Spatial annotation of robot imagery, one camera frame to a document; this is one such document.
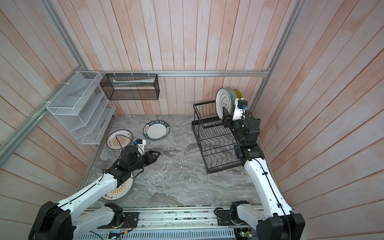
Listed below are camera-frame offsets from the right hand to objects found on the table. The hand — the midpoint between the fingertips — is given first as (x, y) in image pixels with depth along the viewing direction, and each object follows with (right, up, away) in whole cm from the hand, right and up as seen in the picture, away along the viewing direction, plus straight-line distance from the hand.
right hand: (230, 106), depth 69 cm
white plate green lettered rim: (-44, -12, +42) cm, 62 cm away
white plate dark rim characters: (+1, +7, +19) cm, 20 cm away
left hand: (-36, -26, +13) cm, 46 cm away
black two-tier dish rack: (0, -20, +35) cm, 40 cm away
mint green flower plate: (+5, +6, +12) cm, 14 cm away
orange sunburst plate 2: (-57, -46, +15) cm, 75 cm away
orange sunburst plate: (-70, -18, +37) cm, 82 cm away
